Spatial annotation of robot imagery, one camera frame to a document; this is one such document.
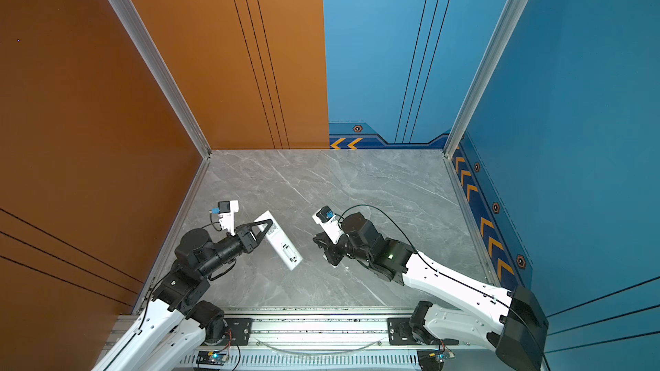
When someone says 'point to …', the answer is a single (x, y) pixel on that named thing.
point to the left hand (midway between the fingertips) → (271, 222)
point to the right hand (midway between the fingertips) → (315, 238)
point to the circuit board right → (432, 360)
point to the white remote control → (281, 242)
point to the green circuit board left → (212, 358)
